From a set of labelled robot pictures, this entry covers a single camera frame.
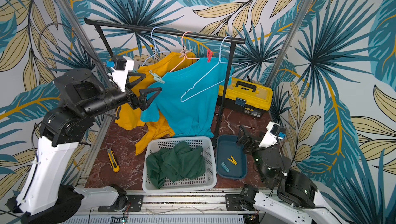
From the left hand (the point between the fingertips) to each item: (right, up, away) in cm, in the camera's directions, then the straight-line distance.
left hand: (151, 85), depth 50 cm
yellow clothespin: (+35, -37, +37) cm, 63 cm away
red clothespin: (+22, +27, +48) cm, 59 cm away
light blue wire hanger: (-12, +30, +46) cm, 56 cm away
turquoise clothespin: (+30, -39, +33) cm, 59 cm away
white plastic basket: (+21, -45, +30) cm, 58 cm away
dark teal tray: (+33, -31, +46) cm, 64 cm away
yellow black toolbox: (+45, 0, +47) cm, 65 cm away
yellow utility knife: (-32, -36, +35) cm, 60 cm away
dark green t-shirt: (+5, -33, +21) cm, 39 cm away
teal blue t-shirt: (+9, -5, +34) cm, 35 cm away
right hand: (+35, -16, +9) cm, 39 cm away
